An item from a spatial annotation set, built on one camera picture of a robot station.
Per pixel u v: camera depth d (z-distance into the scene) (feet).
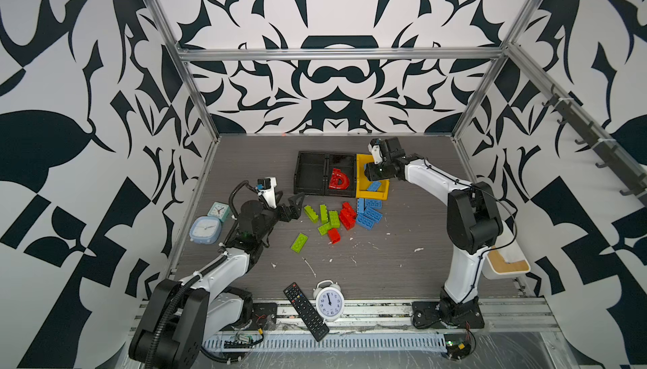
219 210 3.14
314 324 2.34
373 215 3.08
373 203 3.16
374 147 2.91
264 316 2.39
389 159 2.51
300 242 2.92
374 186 3.34
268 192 2.43
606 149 1.88
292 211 2.47
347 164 3.54
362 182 3.18
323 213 3.07
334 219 3.00
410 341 2.34
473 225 1.69
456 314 2.16
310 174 3.48
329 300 2.48
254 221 2.09
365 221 3.02
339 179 3.41
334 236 2.89
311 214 3.07
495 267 2.57
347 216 2.93
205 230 2.88
